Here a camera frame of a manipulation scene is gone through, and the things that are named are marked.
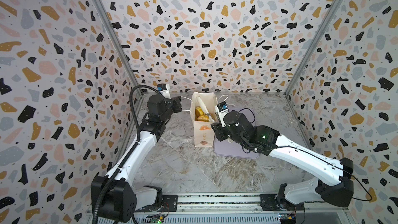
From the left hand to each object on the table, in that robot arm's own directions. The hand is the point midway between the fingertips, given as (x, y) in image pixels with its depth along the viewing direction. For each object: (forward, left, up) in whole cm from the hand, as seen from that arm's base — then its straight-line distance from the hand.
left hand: (181, 94), depth 76 cm
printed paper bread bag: (-13, -11, -17) cm, 24 cm away
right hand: (-16, -15, -1) cm, 22 cm away
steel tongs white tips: (-16, -14, +1) cm, 21 cm away
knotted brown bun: (-5, -10, -13) cm, 18 cm away
